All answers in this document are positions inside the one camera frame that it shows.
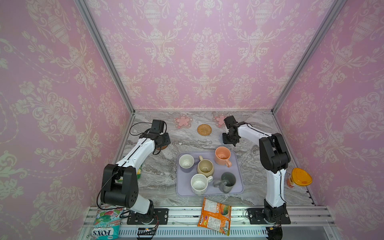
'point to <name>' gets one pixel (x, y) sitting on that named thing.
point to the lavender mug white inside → (186, 162)
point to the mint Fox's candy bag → (106, 224)
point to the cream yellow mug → (205, 166)
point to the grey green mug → (227, 180)
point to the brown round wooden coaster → (162, 148)
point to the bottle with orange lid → (299, 177)
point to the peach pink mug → (222, 154)
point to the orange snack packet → (215, 216)
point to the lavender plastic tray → (183, 179)
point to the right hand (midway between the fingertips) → (227, 141)
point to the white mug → (199, 183)
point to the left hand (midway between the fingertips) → (166, 140)
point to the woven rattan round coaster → (204, 129)
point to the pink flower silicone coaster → (183, 121)
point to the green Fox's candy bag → (138, 175)
